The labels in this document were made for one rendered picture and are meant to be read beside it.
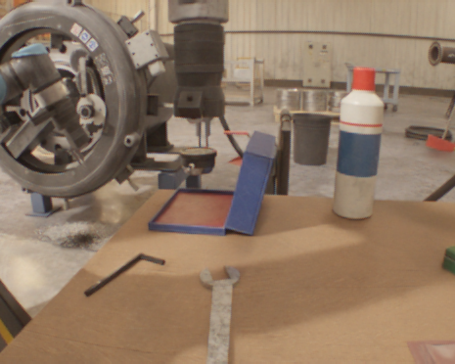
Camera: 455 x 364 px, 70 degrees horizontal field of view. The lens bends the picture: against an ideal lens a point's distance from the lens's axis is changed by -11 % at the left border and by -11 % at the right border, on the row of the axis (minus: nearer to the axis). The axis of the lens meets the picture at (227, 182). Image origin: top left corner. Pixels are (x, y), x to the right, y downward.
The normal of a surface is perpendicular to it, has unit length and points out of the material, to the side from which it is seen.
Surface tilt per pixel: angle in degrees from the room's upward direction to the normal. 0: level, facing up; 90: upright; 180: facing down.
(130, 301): 0
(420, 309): 0
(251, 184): 90
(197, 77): 99
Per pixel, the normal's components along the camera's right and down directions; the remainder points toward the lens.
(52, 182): -0.15, 0.29
